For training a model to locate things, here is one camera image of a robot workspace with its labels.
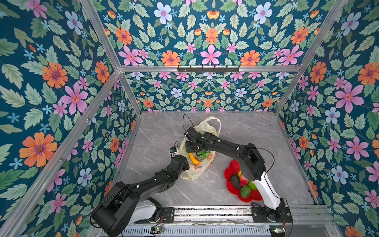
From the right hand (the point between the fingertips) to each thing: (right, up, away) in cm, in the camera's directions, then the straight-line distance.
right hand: (191, 144), depth 94 cm
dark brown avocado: (+25, -18, -13) cm, 34 cm away
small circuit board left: (-15, -38, -24) cm, 47 cm away
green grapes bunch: (+8, -3, -18) cm, 19 cm away
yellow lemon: (+25, -11, -24) cm, 36 cm away
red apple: (+29, -17, -18) cm, 38 cm away
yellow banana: (+2, -9, -3) cm, 10 cm away
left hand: (-1, -8, -5) cm, 9 cm away
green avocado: (+30, -22, -18) cm, 41 cm away
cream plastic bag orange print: (+4, -14, -10) cm, 18 cm away
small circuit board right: (+44, -39, -24) cm, 63 cm away
